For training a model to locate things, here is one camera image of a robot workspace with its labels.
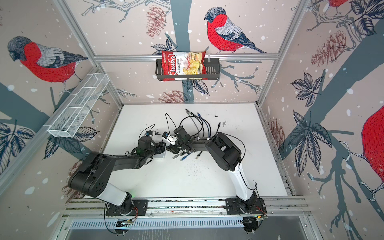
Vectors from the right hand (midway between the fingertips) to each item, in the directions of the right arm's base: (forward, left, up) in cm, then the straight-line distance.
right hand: (168, 146), depth 96 cm
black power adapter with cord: (+1, +8, +15) cm, 18 cm away
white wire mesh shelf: (-5, +42, +32) cm, 54 cm away
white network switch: (-8, +2, +4) cm, 10 cm away
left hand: (0, +3, +4) cm, 5 cm away
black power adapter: (+18, -22, 0) cm, 29 cm away
